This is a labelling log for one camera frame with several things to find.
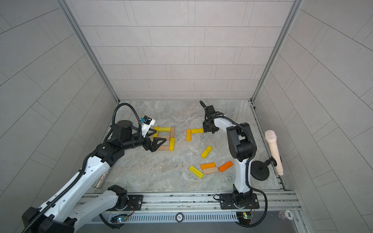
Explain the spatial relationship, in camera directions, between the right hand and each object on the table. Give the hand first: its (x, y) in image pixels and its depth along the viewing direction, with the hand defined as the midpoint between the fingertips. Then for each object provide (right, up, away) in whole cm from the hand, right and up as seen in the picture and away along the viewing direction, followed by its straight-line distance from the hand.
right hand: (208, 127), depth 102 cm
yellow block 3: (-7, -23, -23) cm, 33 cm away
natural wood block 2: (-1, -22, -21) cm, 30 cm away
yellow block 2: (-30, -1, -4) cm, 31 cm away
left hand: (-26, 0, -31) cm, 40 cm away
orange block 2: (+9, -21, -17) cm, 29 cm away
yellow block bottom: (-24, -9, -11) cm, 28 cm away
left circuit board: (-45, -38, -36) cm, 69 cm away
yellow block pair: (-8, -2, -5) cm, 9 cm away
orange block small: (-14, -5, -6) cm, 16 cm away
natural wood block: (-25, -3, -4) cm, 25 cm away
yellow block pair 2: (-2, -14, -13) cm, 19 cm away
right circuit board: (+14, -39, -33) cm, 53 cm away
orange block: (-2, -20, -18) cm, 27 cm away
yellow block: (-29, -1, -29) cm, 41 cm away
